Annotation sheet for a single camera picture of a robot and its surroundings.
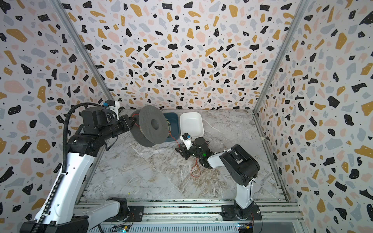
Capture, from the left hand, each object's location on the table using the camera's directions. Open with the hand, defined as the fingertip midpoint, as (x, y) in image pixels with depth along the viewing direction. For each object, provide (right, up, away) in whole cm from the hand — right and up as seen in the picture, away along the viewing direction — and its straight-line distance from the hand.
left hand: (135, 115), depth 66 cm
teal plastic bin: (+11, 0, +44) cm, 46 cm away
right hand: (+15, -17, +22) cm, 31 cm away
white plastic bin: (+25, -3, +43) cm, 50 cm away
